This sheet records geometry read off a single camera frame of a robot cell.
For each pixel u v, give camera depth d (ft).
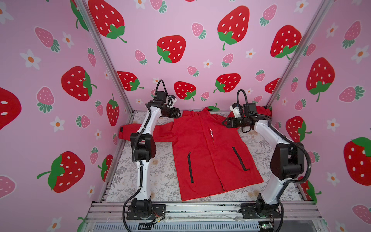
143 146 1.98
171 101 2.88
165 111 2.77
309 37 2.58
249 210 2.44
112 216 2.41
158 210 2.44
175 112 2.89
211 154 3.05
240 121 2.61
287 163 1.61
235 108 2.75
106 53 2.81
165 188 2.69
